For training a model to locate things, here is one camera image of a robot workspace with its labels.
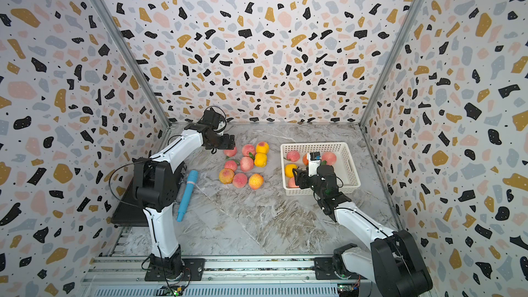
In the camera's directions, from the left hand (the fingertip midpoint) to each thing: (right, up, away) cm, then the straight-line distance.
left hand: (229, 142), depth 97 cm
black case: (-36, -28, -16) cm, 48 cm away
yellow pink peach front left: (-1, -15, -3) cm, 16 cm away
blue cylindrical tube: (-16, -17, -3) cm, 23 cm away
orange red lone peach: (+37, -9, +6) cm, 39 cm away
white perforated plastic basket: (+55, -6, +10) cm, 56 cm away
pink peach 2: (-1, -5, +6) cm, 8 cm away
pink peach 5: (+1, -10, 0) cm, 10 cm away
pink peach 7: (+7, -17, -7) cm, 19 cm away
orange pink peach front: (+14, -17, -5) cm, 23 cm away
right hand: (+33, -11, -11) cm, 36 cm away
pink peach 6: (+9, -10, 0) cm, 13 cm away
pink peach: (+31, -7, +4) cm, 32 cm away
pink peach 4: (+48, -7, +2) cm, 49 cm away
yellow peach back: (+15, -2, +8) cm, 17 cm away
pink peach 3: (+8, -3, +6) cm, 11 cm away
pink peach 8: (+29, -18, -7) cm, 35 cm away
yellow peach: (+15, -8, +3) cm, 17 cm away
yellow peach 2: (+28, -13, -3) cm, 31 cm away
